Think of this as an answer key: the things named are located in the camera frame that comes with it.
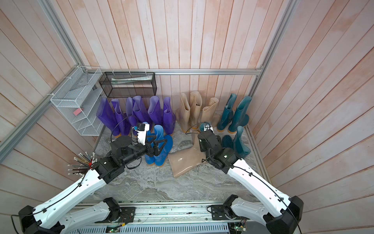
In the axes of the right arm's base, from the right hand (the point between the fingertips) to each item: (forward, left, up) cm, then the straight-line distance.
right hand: (208, 135), depth 75 cm
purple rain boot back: (+15, +23, -3) cm, 27 cm away
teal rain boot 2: (+20, -24, -8) cm, 32 cm away
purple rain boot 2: (+17, +60, -17) cm, 65 cm away
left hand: (-7, +23, +4) cm, 25 cm away
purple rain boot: (+17, +63, -2) cm, 65 cm away
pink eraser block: (+13, +75, +5) cm, 76 cm away
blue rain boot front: (-7, +27, -16) cm, 32 cm away
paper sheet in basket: (+34, +54, +11) cm, 65 cm away
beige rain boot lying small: (-4, +12, -20) cm, 23 cm away
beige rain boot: (+22, +6, +1) cm, 22 cm away
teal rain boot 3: (-10, -15, +2) cm, 18 cm away
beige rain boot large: (+19, +14, -3) cm, 24 cm away
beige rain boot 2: (+21, -3, -6) cm, 22 cm away
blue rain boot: (-7, +33, -16) cm, 37 cm away
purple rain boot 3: (+16, +39, +2) cm, 43 cm away
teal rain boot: (+21, -15, -6) cm, 26 cm away
